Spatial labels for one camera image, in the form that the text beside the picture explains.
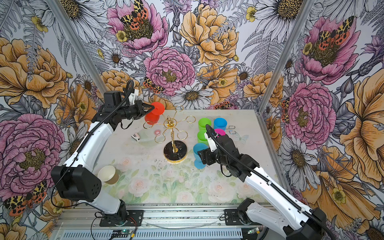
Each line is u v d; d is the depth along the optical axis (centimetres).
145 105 74
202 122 98
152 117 89
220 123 94
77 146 86
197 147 83
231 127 112
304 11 73
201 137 90
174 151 96
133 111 70
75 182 42
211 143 65
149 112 76
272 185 45
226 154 47
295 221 39
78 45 84
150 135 108
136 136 103
